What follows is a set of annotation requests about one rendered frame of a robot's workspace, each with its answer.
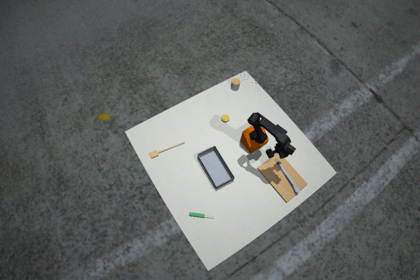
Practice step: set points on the grey cylindrical jar with tan lid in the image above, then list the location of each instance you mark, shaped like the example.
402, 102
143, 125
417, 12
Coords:
235, 83

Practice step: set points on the black kitchen knife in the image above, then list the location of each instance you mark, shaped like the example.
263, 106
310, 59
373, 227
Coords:
277, 127

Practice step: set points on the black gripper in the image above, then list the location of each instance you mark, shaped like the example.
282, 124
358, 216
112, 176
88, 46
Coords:
271, 153

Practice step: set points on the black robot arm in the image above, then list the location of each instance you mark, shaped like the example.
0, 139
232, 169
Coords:
283, 141

